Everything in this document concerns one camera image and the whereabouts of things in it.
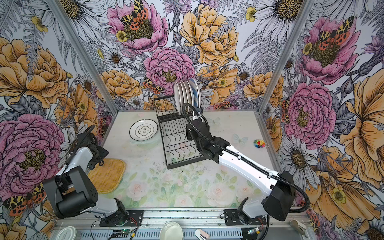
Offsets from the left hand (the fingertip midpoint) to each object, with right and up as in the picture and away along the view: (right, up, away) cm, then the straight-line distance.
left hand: (100, 162), depth 86 cm
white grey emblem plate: (+15, +17, +25) cm, 34 cm away
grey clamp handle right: (+101, -26, -15) cm, 106 cm away
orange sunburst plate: (+47, +36, -6) cm, 60 cm away
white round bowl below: (+42, -29, -14) cm, 53 cm away
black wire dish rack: (+42, +5, +12) cm, 44 cm away
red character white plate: (+42, +39, +11) cm, 58 cm away
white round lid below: (-1, -25, -21) cm, 33 cm away
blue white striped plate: (+54, +38, -4) cm, 66 cm away
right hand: (+53, +20, -10) cm, 57 cm away
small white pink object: (+56, -28, -17) cm, 65 cm away
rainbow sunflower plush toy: (+96, +8, +16) cm, 97 cm away
